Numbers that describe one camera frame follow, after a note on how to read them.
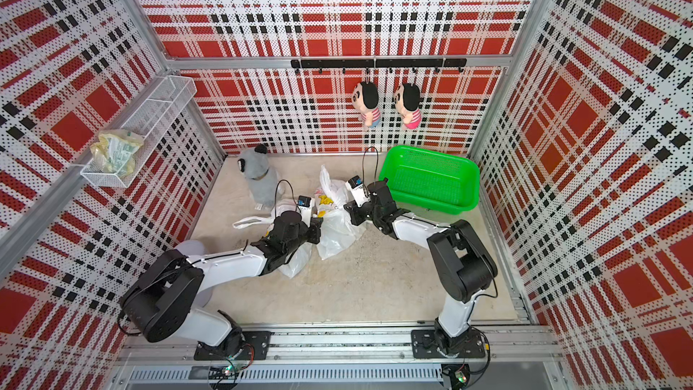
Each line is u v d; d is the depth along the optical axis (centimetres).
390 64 90
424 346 72
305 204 78
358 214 82
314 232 79
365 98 91
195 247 86
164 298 44
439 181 111
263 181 99
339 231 92
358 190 82
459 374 66
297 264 82
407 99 93
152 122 80
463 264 47
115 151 63
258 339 75
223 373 69
